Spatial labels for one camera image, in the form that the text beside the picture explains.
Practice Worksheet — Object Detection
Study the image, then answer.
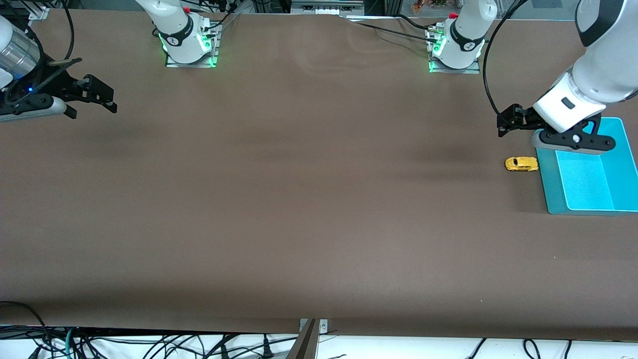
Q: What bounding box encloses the yellow toy beetle car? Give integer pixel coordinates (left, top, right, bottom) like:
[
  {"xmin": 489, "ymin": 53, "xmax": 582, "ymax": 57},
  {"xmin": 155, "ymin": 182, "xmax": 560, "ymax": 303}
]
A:
[{"xmin": 504, "ymin": 157, "xmax": 540, "ymax": 173}]

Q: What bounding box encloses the teal plastic bin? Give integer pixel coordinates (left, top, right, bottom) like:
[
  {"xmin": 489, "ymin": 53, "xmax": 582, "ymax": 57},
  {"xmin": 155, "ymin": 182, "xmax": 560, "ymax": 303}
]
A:
[{"xmin": 536, "ymin": 117, "xmax": 638, "ymax": 216}]

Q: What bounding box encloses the orange background clutter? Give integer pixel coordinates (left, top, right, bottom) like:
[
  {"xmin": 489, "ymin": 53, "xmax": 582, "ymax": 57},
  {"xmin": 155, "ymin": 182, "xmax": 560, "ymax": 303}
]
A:
[{"xmin": 412, "ymin": 0, "xmax": 450, "ymax": 13}]

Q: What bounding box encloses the grey background device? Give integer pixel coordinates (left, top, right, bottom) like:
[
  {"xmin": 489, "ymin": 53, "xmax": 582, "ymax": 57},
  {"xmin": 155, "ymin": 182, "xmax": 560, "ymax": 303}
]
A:
[{"xmin": 291, "ymin": 0, "xmax": 365, "ymax": 15}]

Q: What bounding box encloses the dark metal strut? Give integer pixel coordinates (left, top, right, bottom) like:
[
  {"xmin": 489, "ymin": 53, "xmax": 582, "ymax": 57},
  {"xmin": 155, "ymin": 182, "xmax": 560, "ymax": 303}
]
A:
[{"xmin": 285, "ymin": 319, "xmax": 319, "ymax": 359}]

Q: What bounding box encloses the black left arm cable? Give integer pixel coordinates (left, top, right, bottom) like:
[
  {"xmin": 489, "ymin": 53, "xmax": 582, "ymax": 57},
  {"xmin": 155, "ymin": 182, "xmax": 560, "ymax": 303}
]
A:
[{"xmin": 482, "ymin": 0, "xmax": 528, "ymax": 116}]

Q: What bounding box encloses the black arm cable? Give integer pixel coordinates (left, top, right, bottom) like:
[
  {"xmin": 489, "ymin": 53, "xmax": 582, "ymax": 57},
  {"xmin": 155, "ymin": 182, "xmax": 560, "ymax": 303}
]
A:
[
  {"xmin": 482, "ymin": 0, "xmax": 528, "ymax": 116},
  {"xmin": 5, "ymin": 0, "xmax": 83, "ymax": 100}
]

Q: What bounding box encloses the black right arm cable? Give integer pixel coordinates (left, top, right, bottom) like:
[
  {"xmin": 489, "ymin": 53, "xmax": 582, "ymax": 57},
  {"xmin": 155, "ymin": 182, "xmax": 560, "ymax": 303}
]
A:
[{"xmin": 5, "ymin": 0, "xmax": 83, "ymax": 100}]

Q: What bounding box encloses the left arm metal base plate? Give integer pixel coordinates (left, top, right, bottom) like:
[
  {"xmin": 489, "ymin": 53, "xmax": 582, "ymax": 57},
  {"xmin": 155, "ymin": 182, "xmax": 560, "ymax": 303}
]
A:
[{"xmin": 428, "ymin": 27, "xmax": 481, "ymax": 74}]

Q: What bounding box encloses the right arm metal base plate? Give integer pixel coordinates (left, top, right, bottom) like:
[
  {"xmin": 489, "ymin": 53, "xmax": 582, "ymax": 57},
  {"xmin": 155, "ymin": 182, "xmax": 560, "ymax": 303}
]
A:
[{"xmin": 165, "ymin": 22, "xmax": 221, "ymax": 68}]

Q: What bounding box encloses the short black table cable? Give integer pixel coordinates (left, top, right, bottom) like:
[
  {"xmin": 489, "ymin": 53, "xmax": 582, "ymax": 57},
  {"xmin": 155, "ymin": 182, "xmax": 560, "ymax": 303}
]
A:
[{"xmin": 395, "ymin": 13, "xmax": 433, "ymax": 30}]

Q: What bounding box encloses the black base cable bundle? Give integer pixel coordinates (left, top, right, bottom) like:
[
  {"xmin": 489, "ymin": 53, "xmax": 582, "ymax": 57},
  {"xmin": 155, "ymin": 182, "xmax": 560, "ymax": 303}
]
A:
[{"xmin": 192, "ymin": 0, "xmax": 241, "ymax": 31}]

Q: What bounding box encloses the long black table cable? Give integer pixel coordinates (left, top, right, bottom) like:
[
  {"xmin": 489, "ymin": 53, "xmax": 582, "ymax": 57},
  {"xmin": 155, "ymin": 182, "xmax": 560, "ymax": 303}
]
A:
[{"xmin": 349, "ymin": 19, "xmax": 442, "ymax": 39}]

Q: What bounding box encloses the black looped floor cable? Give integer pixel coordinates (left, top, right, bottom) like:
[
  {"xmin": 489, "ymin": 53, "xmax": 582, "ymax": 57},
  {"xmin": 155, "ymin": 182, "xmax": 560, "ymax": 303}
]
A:
[{"xmin": 0, "ymin": 301, "xmax": 50, "ymax": 359}]

